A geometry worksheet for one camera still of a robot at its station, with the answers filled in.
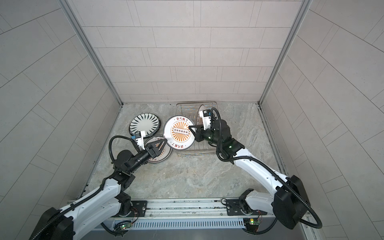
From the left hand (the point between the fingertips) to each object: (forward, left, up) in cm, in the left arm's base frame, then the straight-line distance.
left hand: (168, 142), depth 72 cm
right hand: (+5, -10, +4) cm, 12 cm away
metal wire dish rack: (+7, -16, -21) cm, 27 cm away
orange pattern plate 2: (+4, -15, +13) cm, 20 cm away
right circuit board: (-31, -39, -21) cm, 54 cm away
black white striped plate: (+26, +21, -19) cm, 38 cm away
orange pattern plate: (+5, -4, +2) cm, 6 cm away
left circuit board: (-32, +19, -17) cm, 41 cm away
